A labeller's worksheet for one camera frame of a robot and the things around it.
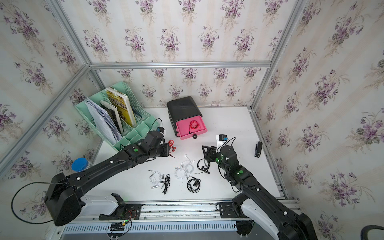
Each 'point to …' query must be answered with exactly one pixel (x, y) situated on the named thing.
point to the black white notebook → (102, 116)
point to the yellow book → (121, 101)
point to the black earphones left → (167, 183)
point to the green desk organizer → (118, 115)
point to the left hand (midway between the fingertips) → (172, 149)
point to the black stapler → (258, 149)
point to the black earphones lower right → (193, 185)
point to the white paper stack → (88, 105)
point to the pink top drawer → (183, 127)
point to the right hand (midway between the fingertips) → (208, 147)
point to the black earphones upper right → (203, 165)
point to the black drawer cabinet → (180, 110)
